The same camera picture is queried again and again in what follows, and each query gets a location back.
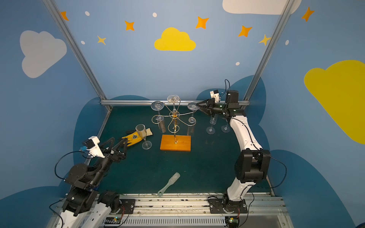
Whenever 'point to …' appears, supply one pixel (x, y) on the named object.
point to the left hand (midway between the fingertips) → (120, 137)
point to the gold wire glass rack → (163, 110)
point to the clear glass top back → (173, 99)
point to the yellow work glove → (135, 137)
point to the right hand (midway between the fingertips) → (199, 105)
